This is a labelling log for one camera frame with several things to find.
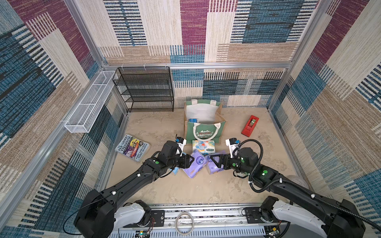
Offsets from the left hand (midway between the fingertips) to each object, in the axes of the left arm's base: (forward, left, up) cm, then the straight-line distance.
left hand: (191, 158), depth 81 cm
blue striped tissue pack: (+29, -2, -3) cm, 30 cm away
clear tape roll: (-9, -59, -10) cm, 60 cm away
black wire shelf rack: (+52, +32, +8) cm, 61 cm away
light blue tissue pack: (-4, +9, -7) cm, 12 cm away
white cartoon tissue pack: (+10, -8, -6) cm, 14 cm away
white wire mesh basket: (+11, +51, +21) cm, 56 cm away
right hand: (-2, -13, +3) cm, 14 cm away
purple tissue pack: (-2, -3, -4) cm, 6 cm away
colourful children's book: (+13, +37, -10) cm, 41 cm away
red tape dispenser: (+27, -41, -7) cm, 49 cm away
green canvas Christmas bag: (+32, -10, -6) cm, 34 cm away
